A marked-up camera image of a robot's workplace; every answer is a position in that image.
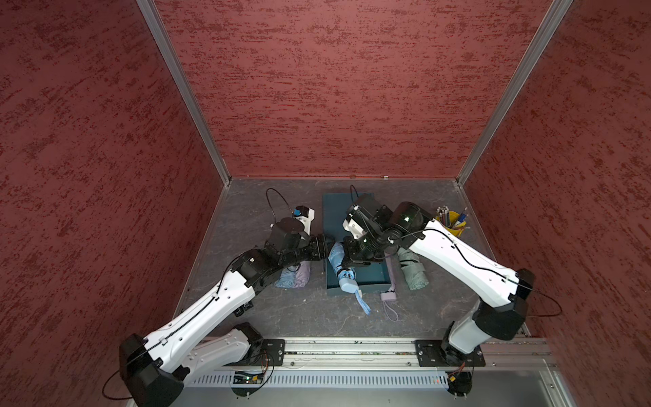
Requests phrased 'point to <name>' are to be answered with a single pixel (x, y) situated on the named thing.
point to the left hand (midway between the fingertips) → (327, 246)
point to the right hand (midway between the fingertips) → (344, 270)
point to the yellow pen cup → (452, 222)
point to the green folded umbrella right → (414, 270)
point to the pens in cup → (442, 210)
